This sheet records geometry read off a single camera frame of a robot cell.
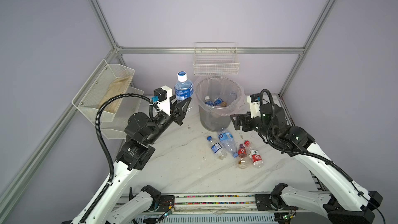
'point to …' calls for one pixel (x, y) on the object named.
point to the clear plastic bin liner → (218, 95)
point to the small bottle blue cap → (217, 149)
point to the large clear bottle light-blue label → (226, 138)
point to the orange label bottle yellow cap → (224, 103)
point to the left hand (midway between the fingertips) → (185, 96)
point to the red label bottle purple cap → (242, 151)
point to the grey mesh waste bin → (212, 122)
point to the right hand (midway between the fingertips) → (237, 113)
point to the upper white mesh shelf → (107, 82)
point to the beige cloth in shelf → (118, 86)
